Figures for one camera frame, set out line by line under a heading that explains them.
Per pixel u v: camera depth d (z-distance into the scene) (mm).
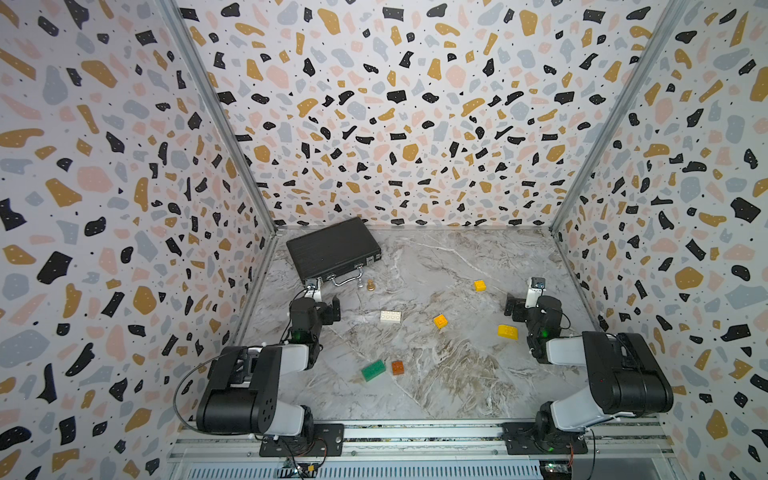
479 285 1032
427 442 752
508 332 908
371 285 1032
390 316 948
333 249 1125
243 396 433
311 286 797
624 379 464
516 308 857
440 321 947
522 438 738
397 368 848
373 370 846
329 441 736
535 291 835
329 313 843
